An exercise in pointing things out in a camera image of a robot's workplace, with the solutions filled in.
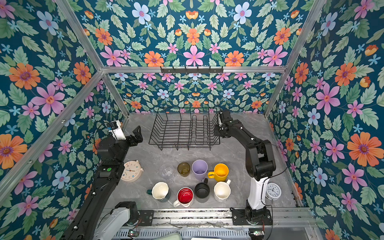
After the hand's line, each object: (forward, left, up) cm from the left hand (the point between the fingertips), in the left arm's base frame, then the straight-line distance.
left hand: (131, 124), depth 71 cm
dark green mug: (-23, -10, -30) cm, 40 cm away
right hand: (+10, -46, -23) cm, 52 cm away
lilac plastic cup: (-13, -32, -27) cm, 44 cm away
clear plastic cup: (-13, -13, -32) cm, 37 cm away
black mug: (-24, -33, -31) cm, 51 cm away
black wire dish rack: (+22, -23, -32) cm, 45 cm away
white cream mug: (-25, -44, -31) cm, 59 cm away
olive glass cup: (-12, -22, -30) cm, 40 cm away
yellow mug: (-15, -44, -30) cm, 56 cm away
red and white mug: (-27, -24, -30) cm, 47 cm away
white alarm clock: (-28, -71, -28) cm, 81 cm away
